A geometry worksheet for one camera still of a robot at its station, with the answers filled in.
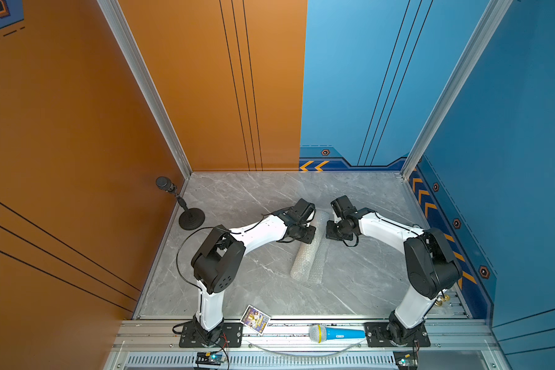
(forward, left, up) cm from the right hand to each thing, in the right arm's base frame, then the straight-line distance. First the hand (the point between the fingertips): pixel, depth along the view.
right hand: (329, 234), depth 94 cm
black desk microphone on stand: (+8, +60, +1) cm, 60 cm away
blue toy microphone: (-35, +7, 0) cm, 36 cm away
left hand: (-1, +7, +3) cm, 8 cm away
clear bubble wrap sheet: (-12, +8, 0) cm, 14 cm away
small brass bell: (-25, -36, -3) cm, 44 cm away
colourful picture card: (-31, +28, -2) cm, 42 cm away
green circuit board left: (-42, +41, -4) cm, 59 cm away
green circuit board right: (-41, -20, -6) cm, 46 cm away
